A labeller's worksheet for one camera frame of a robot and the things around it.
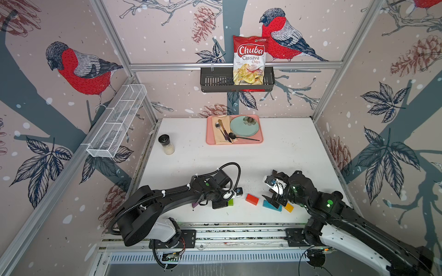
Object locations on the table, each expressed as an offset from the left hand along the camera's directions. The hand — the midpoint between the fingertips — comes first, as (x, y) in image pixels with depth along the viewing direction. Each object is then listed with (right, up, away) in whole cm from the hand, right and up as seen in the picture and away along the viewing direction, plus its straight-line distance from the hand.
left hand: (228, 195), depth 84 cm
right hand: (+18, +9, -8) cm, 22 cm away
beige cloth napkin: (-4, +35, +32) cm, 47 cm away
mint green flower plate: (+12, +36, +34) cm, 51 cm away
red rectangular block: (+12, -2, 0) cm, 12 cm away
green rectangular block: (+1, -3, 0) cm, 4 cm away
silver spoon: (-6, +36, +33) cm, 49 cm away
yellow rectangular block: (+30, -5, -2) cm, 30 cm away
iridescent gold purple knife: (-2, +33, +30) cm, 45 cm away
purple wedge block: (-16, -4, -2) cm, 17 cm away
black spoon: (+3, +29, +27) cm, 40 cm away
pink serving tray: (-12, +28, +27) cm, 40 cm away
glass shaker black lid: (-36, +27, +12) cm, 47 cm away
